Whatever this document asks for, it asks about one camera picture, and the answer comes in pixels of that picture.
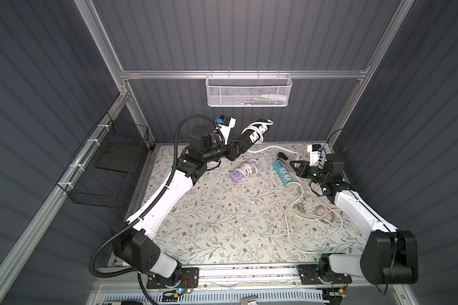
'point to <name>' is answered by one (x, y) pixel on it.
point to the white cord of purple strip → (245, 169)
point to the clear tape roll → (323, 212)
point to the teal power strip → (282, 172)
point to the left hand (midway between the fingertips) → (250, 144)
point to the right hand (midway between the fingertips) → (295, 162)
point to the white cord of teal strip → (319, 218)
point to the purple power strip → (236, 176)
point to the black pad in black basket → (120, 153)
